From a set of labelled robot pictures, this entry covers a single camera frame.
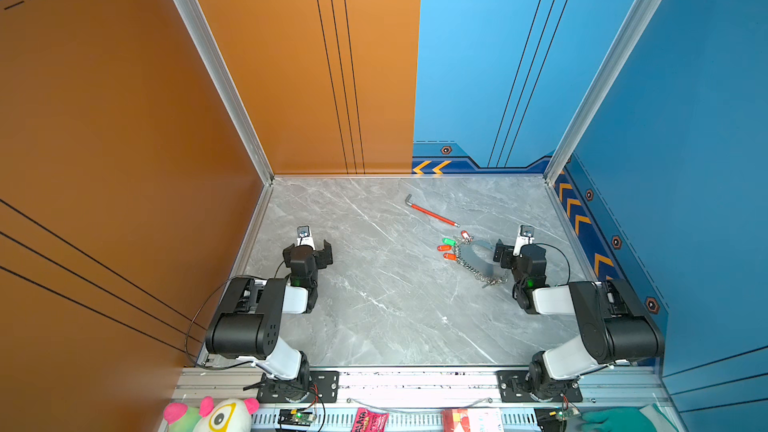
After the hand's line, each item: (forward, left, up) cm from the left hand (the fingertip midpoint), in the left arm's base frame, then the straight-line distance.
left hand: (309, 240), depth 94 cm
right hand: (0, -65, 0) cm, 65 cm away
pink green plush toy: (-45, +8, 0) cm, 46 cm away
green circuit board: (-45, -4, -7) cm, 46 cm away
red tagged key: (+6, -52, -6) cm, 52 cm away
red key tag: (-2, -45, -5) cm, 45 cm away
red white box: (-46, -45, -2) cm, 64 cm away
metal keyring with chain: (-11, -55, -6) cm, 56 cm away
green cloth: (-45, -81, -4) cm, 92 cm away
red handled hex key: (+22, -32, -5) cm, 39 cm away
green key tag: (+4, -46, -6) cm, 46 cm away
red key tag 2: (+1, -44, -6) cm, 44 cm away
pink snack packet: (-46, -22, -5) cm, 51 cm away
